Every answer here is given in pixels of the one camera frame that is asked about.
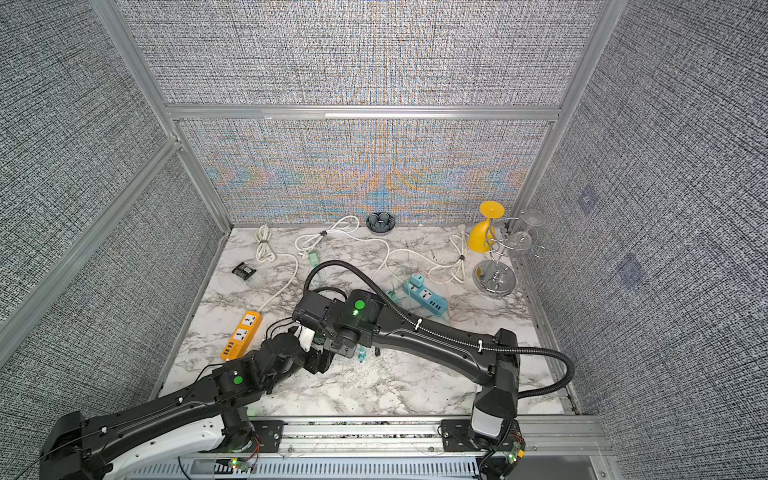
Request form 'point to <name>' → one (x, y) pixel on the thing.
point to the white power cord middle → (308, 242)
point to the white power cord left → (265, 253)
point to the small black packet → (243, 271)
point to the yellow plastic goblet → (482, 235)
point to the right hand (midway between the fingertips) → (343, 320)
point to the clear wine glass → (520, 242)
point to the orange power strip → (242, 337)
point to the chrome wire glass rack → (497, 277)
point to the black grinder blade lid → (380, 223)
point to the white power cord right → (458, 260)
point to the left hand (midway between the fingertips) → (334, 337)
